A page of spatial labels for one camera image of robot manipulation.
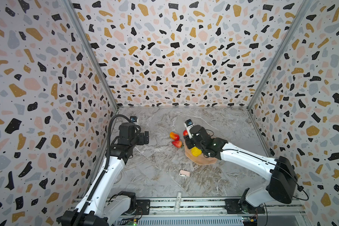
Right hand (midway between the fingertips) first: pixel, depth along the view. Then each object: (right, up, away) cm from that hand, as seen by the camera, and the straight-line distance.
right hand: (185, 133), depth 80 cm
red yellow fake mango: (-6, -4, +19) cm, 20 cm away
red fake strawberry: (-4, -8, +14) cm, 17 cm away
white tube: (-4, -36, -6) cm, 37 cm away
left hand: (-26, +2, -2) cm, 26 cm away
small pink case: (0, -24, +4) cm, 25 cm away
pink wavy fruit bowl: (+11, -19, +12) cm, 25 cm away
